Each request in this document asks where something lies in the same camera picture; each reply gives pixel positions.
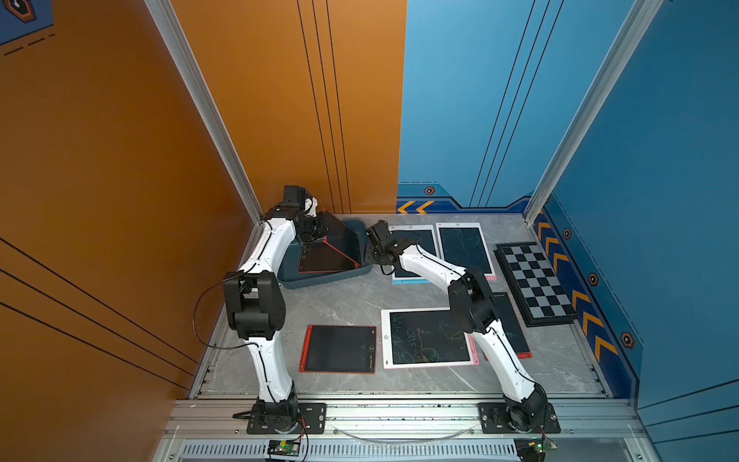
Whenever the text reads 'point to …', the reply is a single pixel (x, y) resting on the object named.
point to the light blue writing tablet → (424, 237)
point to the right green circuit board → (533, 449)
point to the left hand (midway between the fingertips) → (332, 223)
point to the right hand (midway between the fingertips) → (370, 253)
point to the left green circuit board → (289, 448)
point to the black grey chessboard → (537, 290)
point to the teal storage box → (289, 275)
